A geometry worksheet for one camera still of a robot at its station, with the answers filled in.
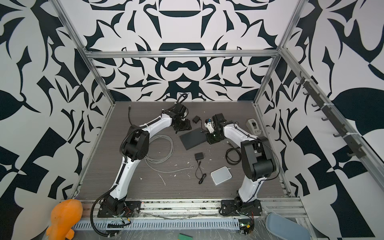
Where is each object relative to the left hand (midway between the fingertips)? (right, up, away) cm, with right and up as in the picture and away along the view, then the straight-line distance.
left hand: (190, 125), depth 102 cm
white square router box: (+17, -27, -18) cm, 37 cm away
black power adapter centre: (+5, -26, -16) cm, 31 cm away
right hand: (+13, -8, -8) cm, 17 cm away
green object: (-2, -47, -36) cm, 59 cm away
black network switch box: (+2, -9, -3) cm, 10 cm away
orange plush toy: (-53, -37, -37) cm, 75 cm away
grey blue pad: (+45, -47, -32) cm, 72 cm away
